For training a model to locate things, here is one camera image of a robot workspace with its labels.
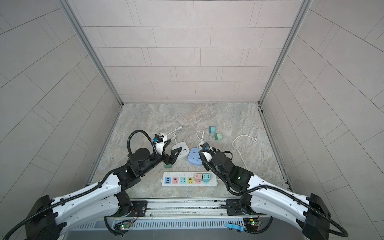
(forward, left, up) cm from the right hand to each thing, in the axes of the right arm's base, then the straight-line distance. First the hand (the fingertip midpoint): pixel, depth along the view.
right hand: (202, 151), depth 75 cm
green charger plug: (-1, +19, -12) cm, 23 cm away
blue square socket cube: (+3, +4, -13) cm, 14 cm away
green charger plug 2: (+17, -12, -13) cm, 24 cm away
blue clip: (-30, -12, -14) cm, 35 cm away
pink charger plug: (-10, +3, -10) cm, 14 cm away
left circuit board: (-27, +37, -12) cm, 47 cm away
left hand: (+2, +11, +5) cm, 12 cm away
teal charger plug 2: (-10, -1, -9) cm, 14 cm away
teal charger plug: (+22, -8, -13) cm, 27 cm away
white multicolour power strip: (-8, +8, -13) cm, 17 cm away
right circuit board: (-30, -21, -17) cm, 40 cm away
